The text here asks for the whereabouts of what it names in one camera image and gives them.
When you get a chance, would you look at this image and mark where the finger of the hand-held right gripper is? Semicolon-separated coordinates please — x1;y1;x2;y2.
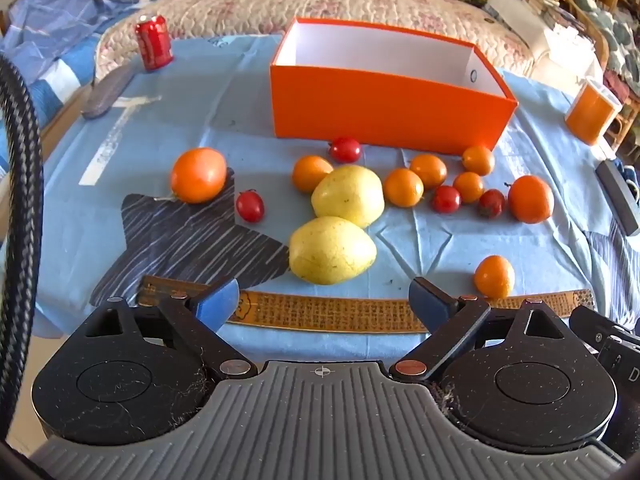
569;304;608;356

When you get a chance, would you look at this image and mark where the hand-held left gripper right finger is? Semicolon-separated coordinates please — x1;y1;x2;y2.
390;276;568;381

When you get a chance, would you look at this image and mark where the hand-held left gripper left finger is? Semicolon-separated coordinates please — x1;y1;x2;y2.
82;276;258;379

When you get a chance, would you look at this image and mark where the small orange kumquat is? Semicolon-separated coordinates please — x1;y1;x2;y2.
291;155;335;194
473;255;516;299
409;153;448;190
453;171;485;204
461;144;496;177
383;167;425;209

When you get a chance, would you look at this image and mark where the red cherry tomato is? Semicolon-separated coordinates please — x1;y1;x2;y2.
328;136;362;164
430;185;462;214
477;188;507;219
235;189;265;224

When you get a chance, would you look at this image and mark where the large orange mandarin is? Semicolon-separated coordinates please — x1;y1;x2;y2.
170;147;228;204

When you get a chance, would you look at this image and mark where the medium orange mandarin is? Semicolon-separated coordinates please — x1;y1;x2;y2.
507;175;555;225

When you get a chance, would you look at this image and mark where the orange cardboard box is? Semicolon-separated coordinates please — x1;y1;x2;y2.
270;16;519;156

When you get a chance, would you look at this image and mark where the dark grey rectangular box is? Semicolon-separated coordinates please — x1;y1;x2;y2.
595;159;640;237

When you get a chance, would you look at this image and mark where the light blue printed cloth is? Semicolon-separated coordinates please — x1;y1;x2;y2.
30;35;640;361

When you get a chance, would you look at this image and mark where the orange cup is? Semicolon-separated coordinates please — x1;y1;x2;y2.
565;76;623;147

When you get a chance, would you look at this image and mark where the red soda can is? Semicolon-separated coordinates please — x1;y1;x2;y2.
135;14;174;72

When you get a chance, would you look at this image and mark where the blue white striped towel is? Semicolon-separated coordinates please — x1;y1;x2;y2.
25;35;101;126

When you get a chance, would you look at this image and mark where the white bulky object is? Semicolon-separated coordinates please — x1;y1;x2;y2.
530;25;601;81

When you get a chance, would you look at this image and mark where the wicker chair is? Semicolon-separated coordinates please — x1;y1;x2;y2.
565;0;640;111

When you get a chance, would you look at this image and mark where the beige quilted bedspread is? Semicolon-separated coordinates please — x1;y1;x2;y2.
95;0;536;81

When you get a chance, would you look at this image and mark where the blue crumpled sheet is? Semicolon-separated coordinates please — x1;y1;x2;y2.
0;0;143;86

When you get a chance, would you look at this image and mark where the black braided cable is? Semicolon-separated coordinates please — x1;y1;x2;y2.
0;52;47;461

